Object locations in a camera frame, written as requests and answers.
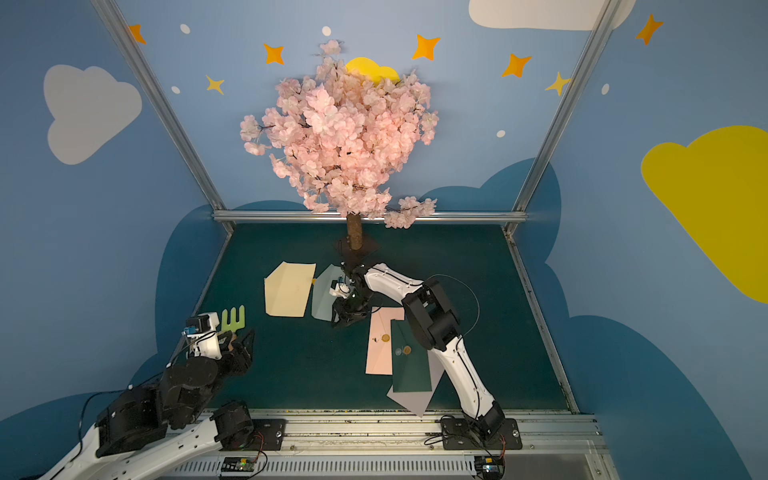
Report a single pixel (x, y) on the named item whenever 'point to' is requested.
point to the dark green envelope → (410, 360)
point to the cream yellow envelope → (288, 288)
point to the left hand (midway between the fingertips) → (245, 330)
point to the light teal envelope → (322, 299)
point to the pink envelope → (379, 343)
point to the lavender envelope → (417, 401)
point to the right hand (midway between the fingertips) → (343, 321)
